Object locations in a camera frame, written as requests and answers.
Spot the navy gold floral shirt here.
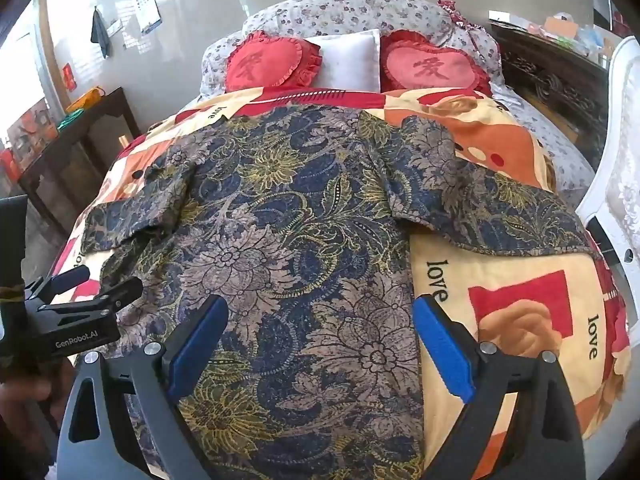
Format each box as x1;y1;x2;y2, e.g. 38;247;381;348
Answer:
81;105;588;479

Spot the person's hand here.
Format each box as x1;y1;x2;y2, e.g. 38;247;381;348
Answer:
1;358;75;460

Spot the dark wooden side table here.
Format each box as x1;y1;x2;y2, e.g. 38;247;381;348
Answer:
16;86;142;233

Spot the orange red love bedspread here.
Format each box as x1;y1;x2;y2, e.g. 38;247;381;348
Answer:
56;88;631;474

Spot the green object on table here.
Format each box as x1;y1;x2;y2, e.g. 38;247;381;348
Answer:
56;108;85;131

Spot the yellow object on table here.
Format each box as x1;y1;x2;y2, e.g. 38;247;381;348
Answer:
65;87;106;115

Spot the white ornate chair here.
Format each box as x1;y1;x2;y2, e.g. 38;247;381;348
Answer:
574;34;640;351

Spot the left red heart cushion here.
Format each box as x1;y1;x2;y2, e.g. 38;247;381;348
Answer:
224;32;322;92

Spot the red heart cushion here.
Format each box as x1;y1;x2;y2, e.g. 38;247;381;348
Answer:
380;29;491;96
224;32;322;92

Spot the white square pillow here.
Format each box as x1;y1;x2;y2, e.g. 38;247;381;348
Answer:
307;29;381;93

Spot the dark carved wooden cabinet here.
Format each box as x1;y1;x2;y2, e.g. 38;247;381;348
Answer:
490;22;608;168

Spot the right red heart cushion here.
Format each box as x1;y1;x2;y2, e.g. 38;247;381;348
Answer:
380;29;491;96

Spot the dark cloth hanging on wall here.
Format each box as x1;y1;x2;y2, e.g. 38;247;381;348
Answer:
90;8;111;58

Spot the wall calendar poster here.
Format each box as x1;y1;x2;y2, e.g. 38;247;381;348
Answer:
131;0;162;35

